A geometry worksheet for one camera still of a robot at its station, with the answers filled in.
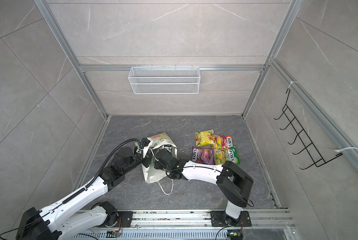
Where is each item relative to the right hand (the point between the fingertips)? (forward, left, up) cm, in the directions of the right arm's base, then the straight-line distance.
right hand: (156, 159), depth 84 cm
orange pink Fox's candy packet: (+16, -43, -8) cm, 47 cm away
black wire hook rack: (+6, -71, +21) cm, 74 cm away
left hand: (+2, -1, +13) cm, 13 cm away
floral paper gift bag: (-8, +2, -2) cm, 8 cm away
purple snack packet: (+5, -30, -7) cm, 31 cm away
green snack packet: (+5, -40, -7) cm, 41 cm away
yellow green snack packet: (+19, -31, -6) cm, 37 cm away
